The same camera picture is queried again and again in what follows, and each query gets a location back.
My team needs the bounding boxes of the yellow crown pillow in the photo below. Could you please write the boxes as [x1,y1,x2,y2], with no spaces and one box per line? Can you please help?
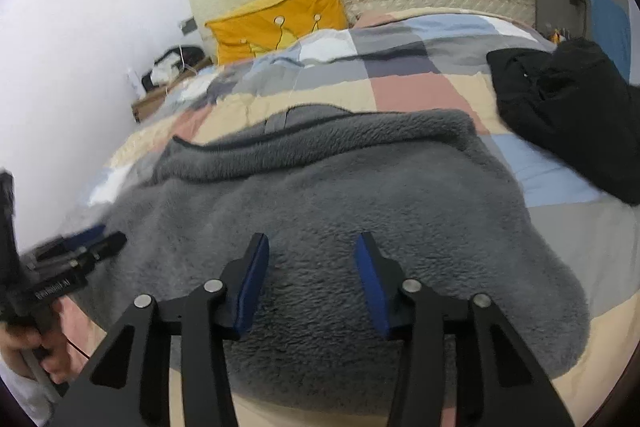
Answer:
[205,0,349,65]

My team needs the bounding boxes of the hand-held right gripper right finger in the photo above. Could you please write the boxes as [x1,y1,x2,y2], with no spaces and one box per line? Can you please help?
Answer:
[352,231,576,427]

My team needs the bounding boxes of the white charging cable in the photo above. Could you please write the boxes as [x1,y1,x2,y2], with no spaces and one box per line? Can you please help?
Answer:
[177,47,198,78]

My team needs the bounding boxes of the black bag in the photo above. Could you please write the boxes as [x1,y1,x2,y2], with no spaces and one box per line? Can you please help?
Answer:
[141,45,211,90]

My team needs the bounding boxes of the grey fleece jacket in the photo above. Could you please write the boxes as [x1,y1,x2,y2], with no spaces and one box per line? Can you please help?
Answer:
[70,104,591,413]

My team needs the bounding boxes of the white tissue pack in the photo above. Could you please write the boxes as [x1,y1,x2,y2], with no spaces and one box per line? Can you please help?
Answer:
[150,59,176,84]

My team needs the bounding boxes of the patchwork checked quilt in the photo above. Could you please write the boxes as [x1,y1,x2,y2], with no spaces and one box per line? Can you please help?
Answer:
[60,7,640,427]

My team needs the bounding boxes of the pink pillow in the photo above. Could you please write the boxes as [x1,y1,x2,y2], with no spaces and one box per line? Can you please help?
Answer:
[354,10,417,28]

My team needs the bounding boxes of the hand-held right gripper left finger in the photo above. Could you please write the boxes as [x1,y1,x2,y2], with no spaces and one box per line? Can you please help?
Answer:
[50,232,271,427]

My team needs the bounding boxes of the wooden nightstand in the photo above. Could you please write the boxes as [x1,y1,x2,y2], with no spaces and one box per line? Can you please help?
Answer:
[131,57,213,124]

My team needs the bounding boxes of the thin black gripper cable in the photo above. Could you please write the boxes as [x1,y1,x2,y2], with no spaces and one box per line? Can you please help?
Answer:
[64,336,92,362]

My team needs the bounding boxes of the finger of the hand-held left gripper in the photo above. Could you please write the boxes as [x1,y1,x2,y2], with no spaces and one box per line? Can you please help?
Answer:
[75,231,127,262]
[62,224,109,249]

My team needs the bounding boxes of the black garment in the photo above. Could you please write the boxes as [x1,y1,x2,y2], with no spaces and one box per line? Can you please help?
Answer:
[486,38,640,206]

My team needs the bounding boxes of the person's left hand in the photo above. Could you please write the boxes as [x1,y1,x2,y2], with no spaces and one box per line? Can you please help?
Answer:
[0,297,77,385]

